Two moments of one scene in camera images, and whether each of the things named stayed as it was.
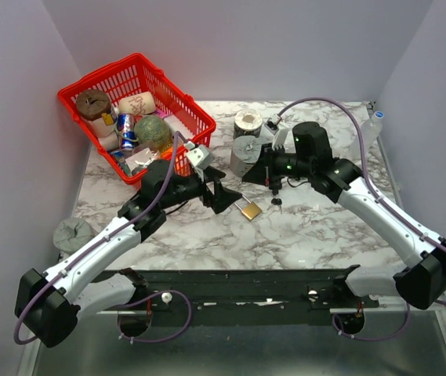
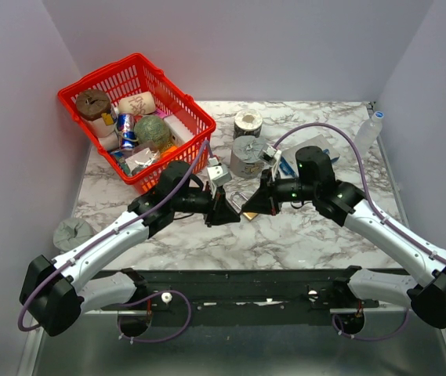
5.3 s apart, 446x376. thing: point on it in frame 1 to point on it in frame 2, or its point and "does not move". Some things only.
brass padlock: (251, 211) does not move
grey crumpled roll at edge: (71, 234) does not move
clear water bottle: (371, 128) does not move
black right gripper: (257, 173) to (265, 200)
